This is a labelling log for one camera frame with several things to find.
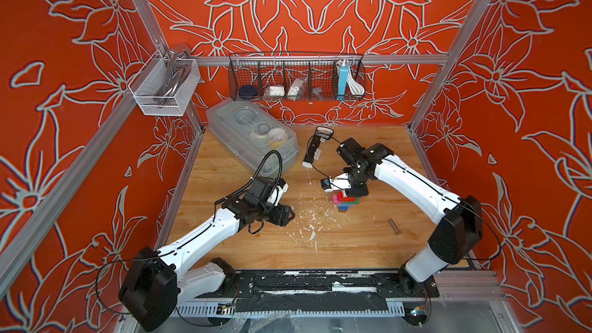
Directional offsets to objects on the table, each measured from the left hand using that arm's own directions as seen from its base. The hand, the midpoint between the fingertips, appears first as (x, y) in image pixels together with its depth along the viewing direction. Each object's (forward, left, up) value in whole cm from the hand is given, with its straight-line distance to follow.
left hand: (287, 211), depth 80 cm
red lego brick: (+6, -22, +1) cm, 22 cm away
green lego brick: (+5, -25, 0) cm, 26 cm away
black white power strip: (+46, -13, -7) cm, 48 cm away
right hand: (+9, -20, +5) cm, 23 cm away
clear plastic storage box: (+30, +18, +11) cm, 36 cm away
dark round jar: (+43, +20, +20) cm, 51 cm away
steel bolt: (0, -40, -9) cm, 41 cm away
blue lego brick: (+7, -22, -8) cm, 24 cm away
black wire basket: (+52, 0, +22) cm, 56 cm away
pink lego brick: (+5, -17, 0) cm, 18 cm away
